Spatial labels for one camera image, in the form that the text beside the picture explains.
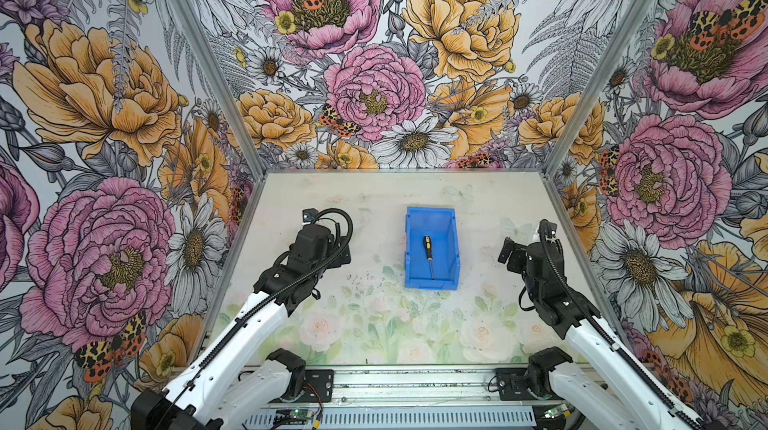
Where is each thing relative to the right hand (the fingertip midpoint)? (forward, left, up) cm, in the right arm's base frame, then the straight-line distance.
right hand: (521, 252), depth 81 cm
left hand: (+1, +51, +2) cm, 51 cm away
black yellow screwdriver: (+9, +22, -14) cm, 28 cm away
